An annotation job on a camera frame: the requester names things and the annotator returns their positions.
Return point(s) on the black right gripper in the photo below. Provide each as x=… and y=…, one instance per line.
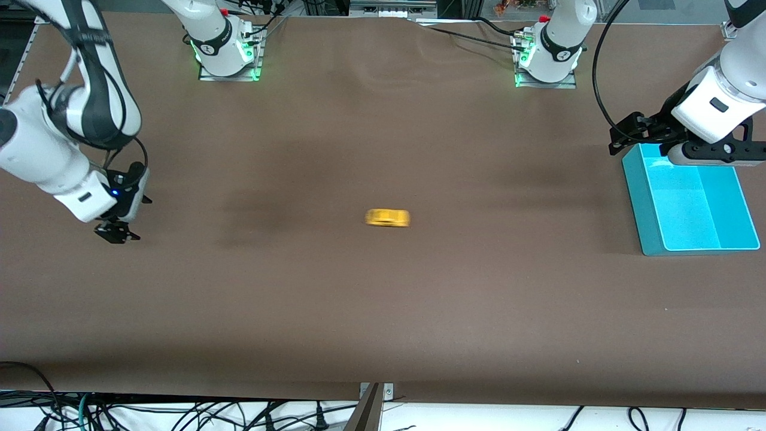
x=114, y=229

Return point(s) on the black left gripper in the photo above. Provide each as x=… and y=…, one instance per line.
x=657, y=125

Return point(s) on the yellow beetle toy car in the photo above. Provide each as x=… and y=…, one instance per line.
x=388, y=218

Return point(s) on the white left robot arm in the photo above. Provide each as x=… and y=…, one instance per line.
x=736, y=66

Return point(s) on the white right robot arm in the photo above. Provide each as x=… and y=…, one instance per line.
x=36, y=155

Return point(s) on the teal plastic bin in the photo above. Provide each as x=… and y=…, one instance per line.
x=688, y=209

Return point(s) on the small orange green objects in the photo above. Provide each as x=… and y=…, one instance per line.
x=514, y=6

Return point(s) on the brown table cover sheet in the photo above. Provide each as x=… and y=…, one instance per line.
x=383, y=287

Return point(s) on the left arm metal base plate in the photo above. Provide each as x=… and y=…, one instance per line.
x=547, y=85

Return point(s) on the silver corner bracket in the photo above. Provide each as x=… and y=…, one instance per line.
x=726, y=30

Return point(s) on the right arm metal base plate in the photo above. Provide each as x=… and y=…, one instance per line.
x=230, y=78

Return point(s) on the aluminium frame rail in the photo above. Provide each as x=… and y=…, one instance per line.
x=392, y=9

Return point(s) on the small metal edge bracket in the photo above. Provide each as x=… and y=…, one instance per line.
x=389, y=392

